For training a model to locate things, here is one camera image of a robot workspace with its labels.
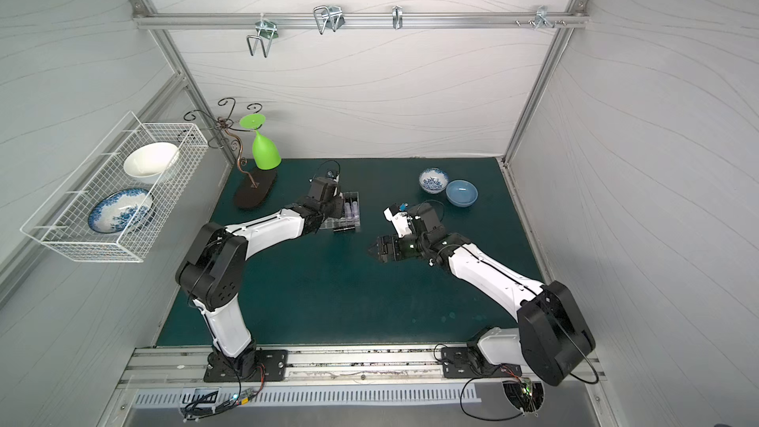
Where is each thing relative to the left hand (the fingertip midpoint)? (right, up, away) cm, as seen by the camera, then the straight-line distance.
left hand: (335, 197), depth 96 cm
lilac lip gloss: (+6, -4, +1) cm, 7 cm away
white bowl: (-46, +10, -20) cm, 51 cm away
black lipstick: (+3, -10, +2) cm, 11 cm away
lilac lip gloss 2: (+4, -4, 0) cm, 6 cm away
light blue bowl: (+45, +1, +11) cm, 46 cm away
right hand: (+15, -13, -15) cm, 25 cm away
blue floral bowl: (+35, +6, +16) cm, 39 cm away
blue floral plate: (-43, -2, -31) cm, 53 cm away
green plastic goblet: (-22, +14, -3) cm, 26 cm away
